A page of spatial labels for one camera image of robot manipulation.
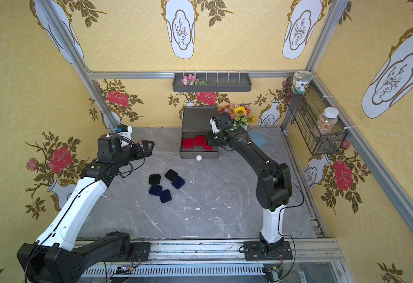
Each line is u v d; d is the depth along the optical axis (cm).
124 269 73
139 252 73
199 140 93
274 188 49
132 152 67
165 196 92
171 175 98
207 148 89
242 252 73
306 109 96
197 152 88
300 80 84
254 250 73
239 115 102
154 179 96
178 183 95
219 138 74
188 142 93
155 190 92
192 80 88
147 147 69
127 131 68
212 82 92
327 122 65
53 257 37
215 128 79
